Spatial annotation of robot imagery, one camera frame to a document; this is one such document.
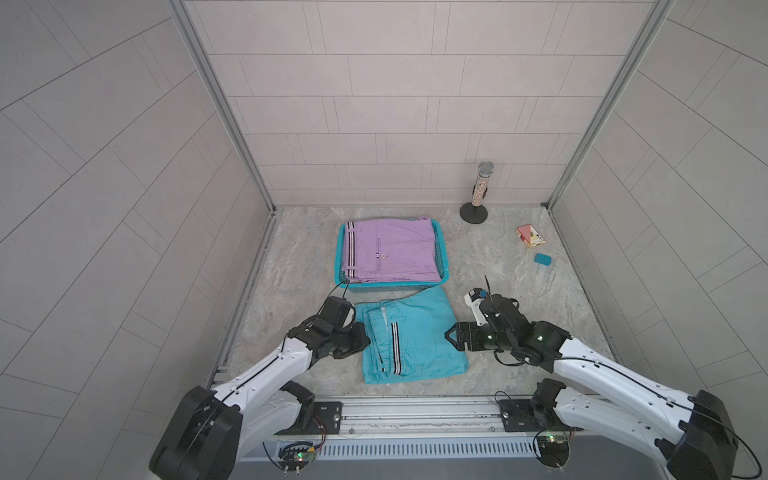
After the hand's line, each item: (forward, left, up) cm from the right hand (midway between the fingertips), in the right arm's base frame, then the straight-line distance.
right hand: (455, 337), depth 77 cm
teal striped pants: (+3, +12, -5) cm, 14 cm away
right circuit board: (-24, -19, -9) cm, 32 cm away
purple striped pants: (+28, +16, +2) cm, 32 cm away
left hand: (+3, +21, -5) cm, 22 cm away
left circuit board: (-22, +39, -4) cm, 45 cm away
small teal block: (+28, -37, -9) cm, 47 cm away
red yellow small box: (+36, -34, -5) cm, 50 cm away
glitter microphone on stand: (+50, -18, -6) cm, 54 cm away
